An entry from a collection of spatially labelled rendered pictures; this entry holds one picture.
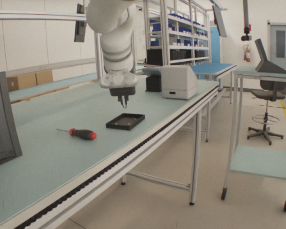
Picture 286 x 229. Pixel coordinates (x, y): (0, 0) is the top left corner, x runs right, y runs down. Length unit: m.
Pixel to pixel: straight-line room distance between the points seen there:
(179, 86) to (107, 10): 0.61
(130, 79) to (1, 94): 0.31
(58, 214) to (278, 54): 6.55
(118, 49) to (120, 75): 0.07
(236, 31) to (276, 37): 1.22
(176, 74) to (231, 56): 5.76
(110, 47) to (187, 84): 0.50
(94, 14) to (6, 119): 0.31
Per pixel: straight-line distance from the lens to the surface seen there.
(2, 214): 0.37
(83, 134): 0.55
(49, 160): 0.49
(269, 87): 2.93
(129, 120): 0.67
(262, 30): 6.60
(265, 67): 1.47
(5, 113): 0.52
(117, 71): 0.51
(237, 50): 6.60
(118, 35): 0.47
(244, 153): 2.03
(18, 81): 3.94
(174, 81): 0.92
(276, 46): 6.66
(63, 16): 1.43
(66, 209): 0.44
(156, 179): 1.82
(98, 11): 0.39
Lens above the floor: 1.21
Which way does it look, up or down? 17 degrees down
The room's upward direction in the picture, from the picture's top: 3 degrees counter-clockwise
